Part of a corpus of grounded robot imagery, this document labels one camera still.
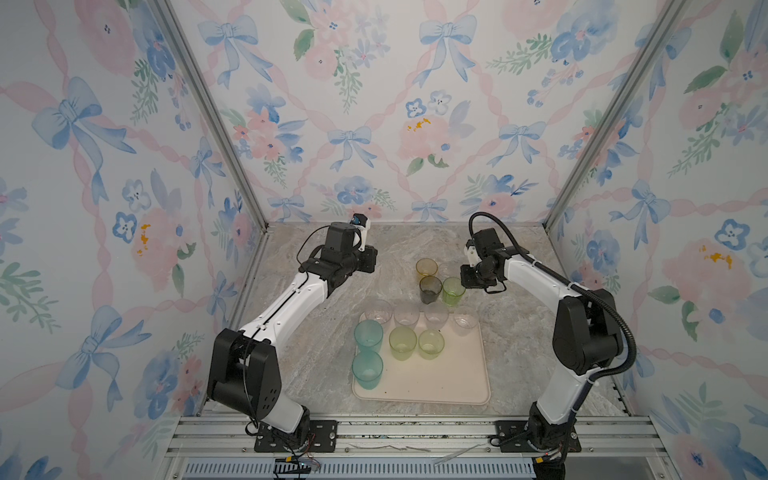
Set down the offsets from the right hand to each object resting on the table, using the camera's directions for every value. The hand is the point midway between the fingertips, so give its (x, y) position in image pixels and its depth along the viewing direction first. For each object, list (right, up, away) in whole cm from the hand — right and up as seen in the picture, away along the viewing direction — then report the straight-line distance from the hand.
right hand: (465, 279), depth 95 cm
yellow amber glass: (-11, +4, +6) cm, 13 cm away
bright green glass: (-3, -4, +2) cm, 5 cm away
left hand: (-28, +10, -11) cm, 31 cm away
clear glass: (-27, -9, -2) cm, 29 cm away
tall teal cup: (-30, -21, -18) cm, 41 cm away
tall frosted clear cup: (-19, -10, -2) cm, 21 cm away
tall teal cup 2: (-30, -15, -9) cm, 35 cm away
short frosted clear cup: (-9, -11, -2) cm, 14 cm away
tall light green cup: (-20, -18, -6) cm, 28 cm away
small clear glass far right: (0, -12, -2) cm, 12 cm away
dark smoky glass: (-10, -3, +5) cm, 12 cm away
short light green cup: (-12, -18, -8) cm, 23 cm away
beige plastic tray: (-13, -24, -9) cm, 29 cm away
